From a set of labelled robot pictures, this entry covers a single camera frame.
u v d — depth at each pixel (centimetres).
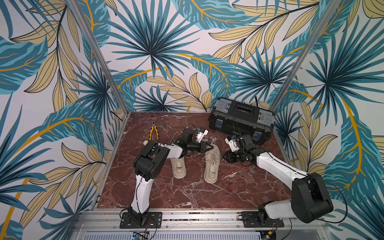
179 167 86
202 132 87
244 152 68
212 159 88
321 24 74
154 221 73
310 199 43
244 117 96
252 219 73
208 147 92
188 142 81
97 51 82
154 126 109
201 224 73
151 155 60
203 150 84
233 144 78
